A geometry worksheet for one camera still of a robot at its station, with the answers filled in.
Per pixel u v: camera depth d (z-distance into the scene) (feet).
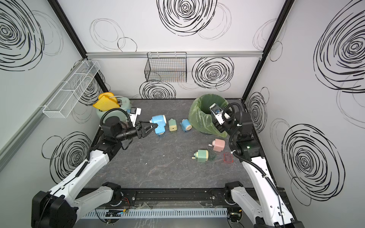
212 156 2.91
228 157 2.92
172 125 3.09
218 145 2.85
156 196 2.47
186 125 3.14
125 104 3.17
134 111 2.11
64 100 2.42
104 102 2.97
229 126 1.87
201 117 2.65
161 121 2.26
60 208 1.22
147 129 2.21
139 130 2.05
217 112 1.78
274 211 1.23
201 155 2.71
